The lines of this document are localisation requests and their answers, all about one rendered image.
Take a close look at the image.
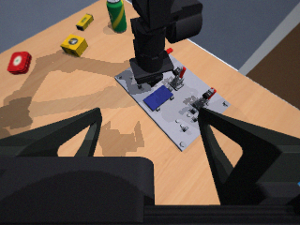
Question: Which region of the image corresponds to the green and yellow drink can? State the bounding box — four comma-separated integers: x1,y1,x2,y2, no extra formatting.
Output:
106,0,127,33

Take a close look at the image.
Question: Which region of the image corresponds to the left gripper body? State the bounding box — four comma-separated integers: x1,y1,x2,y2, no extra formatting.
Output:
129,49,174,84

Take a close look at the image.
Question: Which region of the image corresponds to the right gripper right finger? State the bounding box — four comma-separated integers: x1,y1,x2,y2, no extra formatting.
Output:
198,107,300,204

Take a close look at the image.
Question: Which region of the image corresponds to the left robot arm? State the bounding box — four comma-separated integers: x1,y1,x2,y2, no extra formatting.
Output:
130,0,203,66

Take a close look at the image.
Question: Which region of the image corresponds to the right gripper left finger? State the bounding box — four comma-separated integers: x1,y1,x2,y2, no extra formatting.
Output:
0,108,102,157

